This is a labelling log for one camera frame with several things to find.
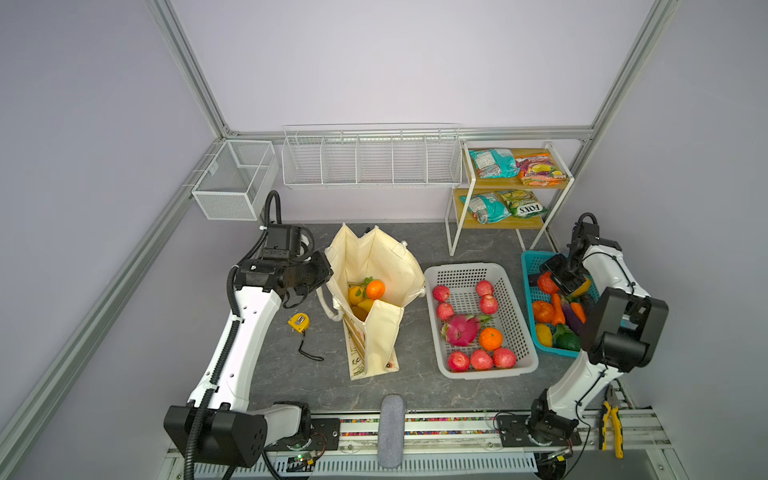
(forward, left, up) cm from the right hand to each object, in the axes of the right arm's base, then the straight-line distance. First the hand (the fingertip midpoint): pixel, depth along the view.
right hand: (552, 280), depth 92 cm
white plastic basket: (+3, +27, -4) cm, 28 cm away
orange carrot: (-8, -2, -7) cm, 11 cm away
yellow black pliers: (-39, -7, -9) cm, 40 cm away
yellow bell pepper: (-16, +5, -5) cm, 18 cm away
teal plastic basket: (+9, +3, -3) cm, 10 cm away
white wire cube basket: (+31, +103, +16) cm, 109 cm away
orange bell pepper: (-9, +4, -4) cm, 10 cm away
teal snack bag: (+23, +18, +10) cm, 31 cm away
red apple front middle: (-23, +25, -4) cm, 35 cm away
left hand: (-9, +64, +17) cm, 66 cm away
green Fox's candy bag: (+25, +5, +9) cm, 27 cm away
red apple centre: (-6, +20, -4) cm, 21 cm away
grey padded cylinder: (-40, +49, -6) cm, 64 cm away
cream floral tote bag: (-20, +55, 0) cm, 58 cm away
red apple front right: (-23, +19, -4) cm, 30 cm away
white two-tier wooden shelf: (+33, +6, +9) cm, 35 cm away
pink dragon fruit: (-16, +30, -1) cm, 34 cm away
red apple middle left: (-9, +34, -4) cm, 35 cm away
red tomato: (-3, +3, +2) cm, 4 cm away
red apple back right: (+1, +20, -5) cm, 20 cm away
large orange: (-17, +22, -4) cm, 28 cm away
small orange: (-3, +55, 0) cm, 55 cm away
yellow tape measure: (-11, +78, -7) cm, 79 cm away
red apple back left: (-2, +34, -4) cm, 34 cm away
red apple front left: (-23, +31, -4) cm, 39 cm away
